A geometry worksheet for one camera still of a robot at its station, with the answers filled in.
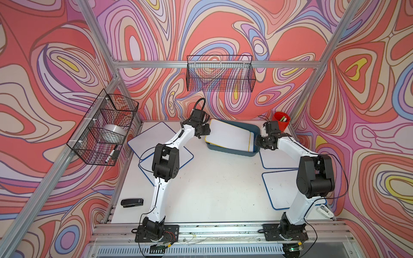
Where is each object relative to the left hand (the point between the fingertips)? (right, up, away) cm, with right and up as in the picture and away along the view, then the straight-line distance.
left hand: (209, 130), depth 102 cm
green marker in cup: (+49, +8, +4) cm, 50 cm away
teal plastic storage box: (+31, +3, +10) cm, 32 cm away
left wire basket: (-52, -5, -35) cm, 63 cm away
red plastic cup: (+47, +10, +7) cm, 49 cm away
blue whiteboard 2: (+41, -32, -14) cm, 53 cm away
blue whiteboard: (-16, -17, +1) cm, 23 cm away
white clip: (+58, -41, -23) cm, 74 cm away
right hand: (+30, -9, -5) cm, 31 cm away
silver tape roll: (-42, -2, -32) cm, 53 cm away
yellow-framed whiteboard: (+12, -3, +1) cm, 12 cm away
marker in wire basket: (-45, -11, -30) cm, 55 cm away
